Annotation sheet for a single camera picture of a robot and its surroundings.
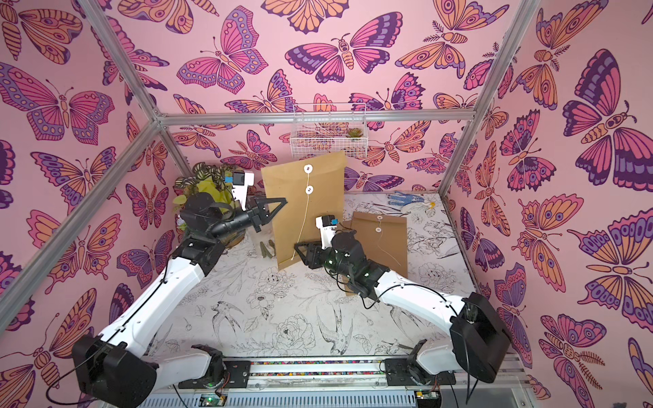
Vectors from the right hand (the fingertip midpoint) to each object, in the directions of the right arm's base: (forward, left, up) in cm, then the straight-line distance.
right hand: (300, 243), depth 74 cm
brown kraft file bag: (+20, -30, -25) cm, 43 cm away
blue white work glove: (+41, -38, -23) cm, 60 cm away
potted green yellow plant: (+27, +35, 0) cm, 44 cm away
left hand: (+3, +2, +14) cm, 15 cm away
